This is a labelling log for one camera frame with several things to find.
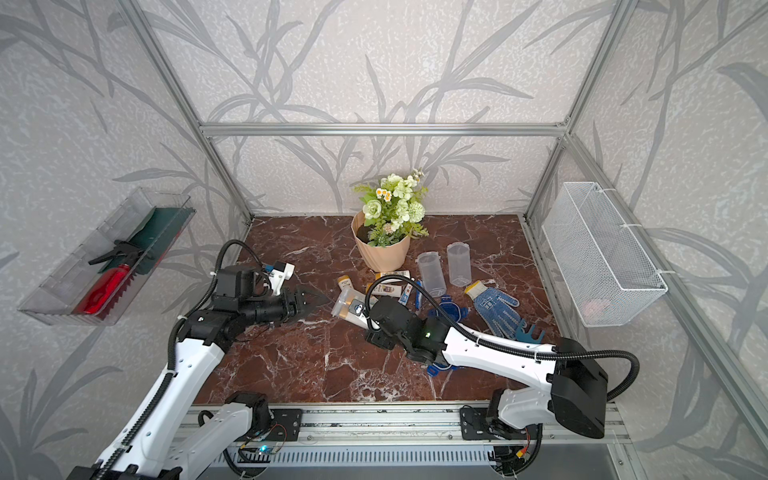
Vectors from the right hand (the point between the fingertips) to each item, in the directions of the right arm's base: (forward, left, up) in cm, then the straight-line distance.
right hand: (374, 312), depth 77 cm
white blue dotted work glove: (+10, -37, -16) cm, 41 cm away
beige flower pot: (+20, 0, -4) cm, 21 cm away
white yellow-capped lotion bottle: (+19, -4, -15) cm, 25 cm away
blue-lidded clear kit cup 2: (+19, -18, -11) cm, 29 cm away
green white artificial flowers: (+26, -5, +12) cm, 29 cm away
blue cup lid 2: (-10, -16, -15) cm, 24 cm away
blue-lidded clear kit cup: (-5, +4, +13) cm, 14 cm away
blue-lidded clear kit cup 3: (+25, -27, -14) cm, 39 cm away
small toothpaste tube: (+14, -8, -15) cm, 22 cm away
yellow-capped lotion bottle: (+16, +12, -14) cm, 25 cm away
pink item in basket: (-3, -54, +5) cm, 54 cm away
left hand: (-2, +12, +8) cm, 15 cm away
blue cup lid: (+9, -23, -16) cm, 29 cm away
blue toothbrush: (+13, -12, -14) cm, 23 cm away
